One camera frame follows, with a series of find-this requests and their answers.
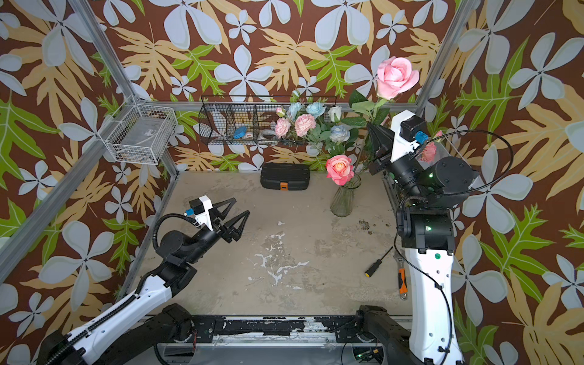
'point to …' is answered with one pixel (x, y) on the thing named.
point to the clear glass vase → (342, 201)
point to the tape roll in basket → (268, 134)
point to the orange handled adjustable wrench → (403, 287)
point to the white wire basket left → (141, 134)
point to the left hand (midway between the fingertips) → (241, 204)
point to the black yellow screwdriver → (369, 272)
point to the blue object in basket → (239, 131)
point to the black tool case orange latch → (285, 176)
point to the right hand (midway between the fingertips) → (370, 125)
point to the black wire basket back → (246, 119)
